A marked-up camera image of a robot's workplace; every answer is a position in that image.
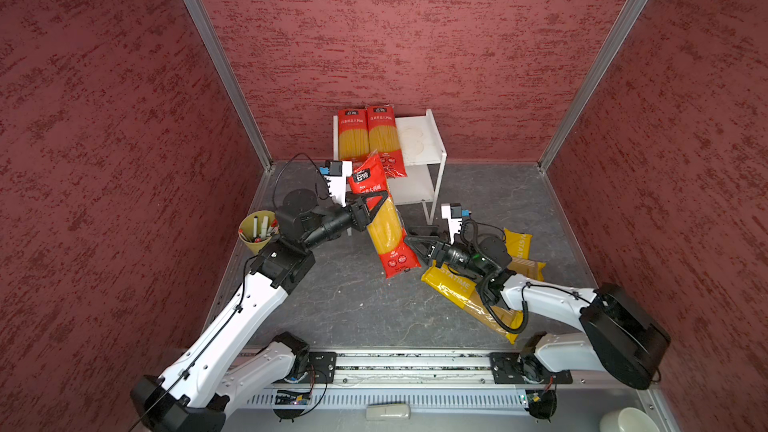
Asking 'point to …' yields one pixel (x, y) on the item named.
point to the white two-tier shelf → (423, 154)
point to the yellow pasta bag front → (464, 292)
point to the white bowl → (628, 419)
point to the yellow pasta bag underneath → (518, 244)
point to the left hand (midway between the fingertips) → (384, 200)
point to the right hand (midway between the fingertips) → (404, 240)
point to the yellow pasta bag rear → (527, 267)
